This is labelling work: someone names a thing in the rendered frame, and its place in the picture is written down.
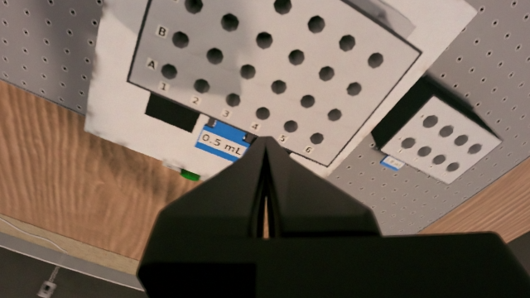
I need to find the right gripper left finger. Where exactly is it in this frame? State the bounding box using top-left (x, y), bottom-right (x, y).
top-left (148, 136), bottom-right (266, 239)

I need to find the grey flat mat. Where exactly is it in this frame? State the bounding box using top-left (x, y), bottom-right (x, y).
top-left (0, 0), bottom-right (530, 235)

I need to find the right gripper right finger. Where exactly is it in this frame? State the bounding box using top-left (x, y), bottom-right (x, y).
top-left (266, 136), bottom-right (383, 238)

